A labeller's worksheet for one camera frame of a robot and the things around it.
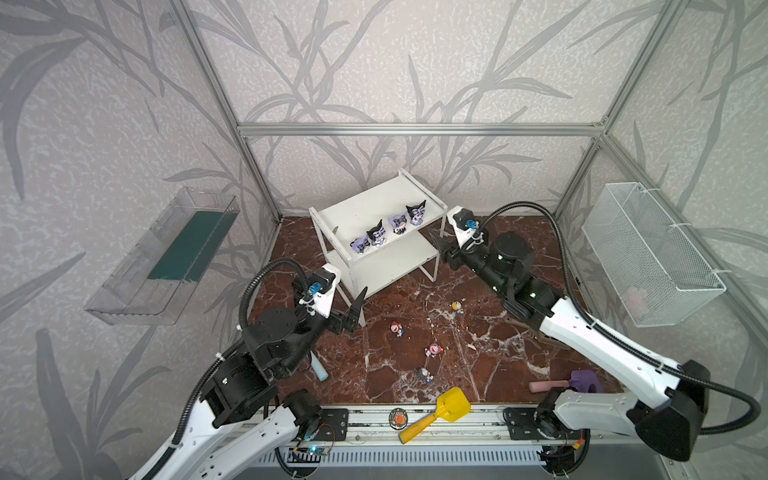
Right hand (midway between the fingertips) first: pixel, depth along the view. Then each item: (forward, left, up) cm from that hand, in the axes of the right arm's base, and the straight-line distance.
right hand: (447, 214), depth 68 cm
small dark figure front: (-25, +5, -37) cm, 45 cm away
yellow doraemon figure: (-5, -7, -37) cm, 38 cm away
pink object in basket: (-13, -48, -18) cm, 53 cm away
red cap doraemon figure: (-12, +12, -37) cm, 41 cm away
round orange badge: (-35, +12, -38) cm, 53 cm away
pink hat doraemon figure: (-19, +2, -37) cm, 41 cm away
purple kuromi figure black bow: (-7, +20, -2) cm, 21 cm away
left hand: (-14, +21, -2) cm, 25 cm away
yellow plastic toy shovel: (-32, -2, -38) cm, 50 cm away
